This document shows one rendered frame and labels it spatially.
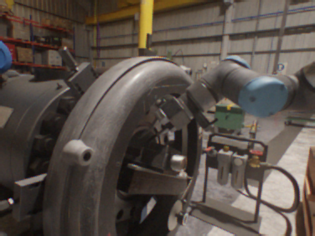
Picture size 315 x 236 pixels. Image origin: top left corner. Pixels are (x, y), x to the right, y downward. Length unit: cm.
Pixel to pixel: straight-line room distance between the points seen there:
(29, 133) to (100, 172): 38
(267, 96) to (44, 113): 67
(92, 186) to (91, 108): 17
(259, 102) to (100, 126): 35
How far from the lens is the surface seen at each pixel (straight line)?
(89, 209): 50
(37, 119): 80
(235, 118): 400
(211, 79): 60
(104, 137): 47
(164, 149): 56
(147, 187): 62
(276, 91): 52
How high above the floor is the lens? 90
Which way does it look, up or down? 10 degrees down
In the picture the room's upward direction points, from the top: 3 degrees clockwise
